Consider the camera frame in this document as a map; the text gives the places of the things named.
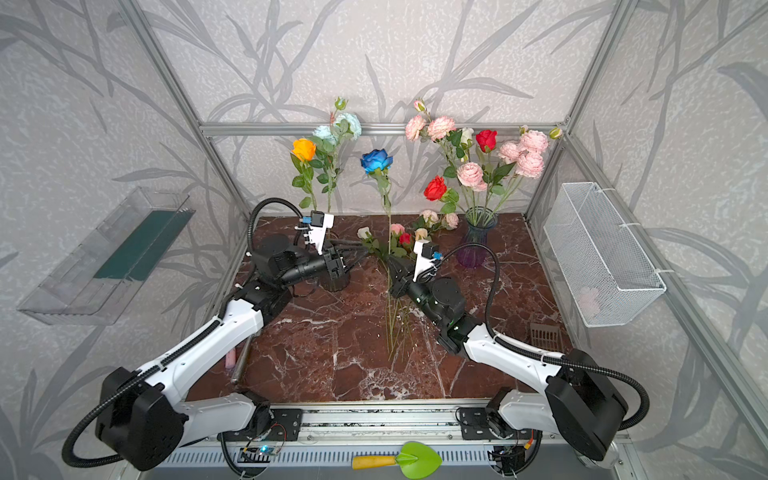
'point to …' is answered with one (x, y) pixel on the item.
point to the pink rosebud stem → (397, 231)
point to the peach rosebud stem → (420, 233)
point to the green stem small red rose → (405, 239)
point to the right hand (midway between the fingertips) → (388, 250)
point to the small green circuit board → (267, 450)
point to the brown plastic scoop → (546, 337)
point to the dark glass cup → (334, 284)
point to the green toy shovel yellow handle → (415, 459)
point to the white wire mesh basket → (606, 277)
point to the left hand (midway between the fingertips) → (367, 244)
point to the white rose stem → (370, 242)
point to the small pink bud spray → (430, 221)
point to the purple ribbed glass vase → (479, 220)
